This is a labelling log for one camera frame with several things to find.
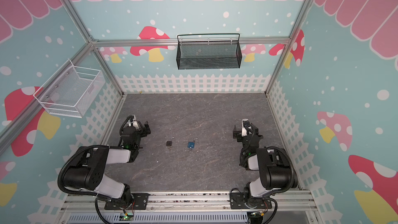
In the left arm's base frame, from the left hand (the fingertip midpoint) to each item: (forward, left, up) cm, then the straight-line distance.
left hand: (140, 125), depth 94 cm
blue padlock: (-9, -32, -6) cm, 34 cm away
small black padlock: (-8, -18, -7) cm, 21 cm away
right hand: (0, -62, +3) cm, 63 cm away
